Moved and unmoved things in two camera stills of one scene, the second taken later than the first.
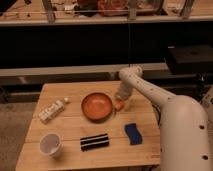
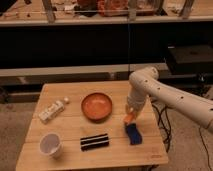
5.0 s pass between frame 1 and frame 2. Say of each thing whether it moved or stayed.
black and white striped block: stayed
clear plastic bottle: stayed
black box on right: stayed
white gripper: moved
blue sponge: stayed
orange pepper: moved
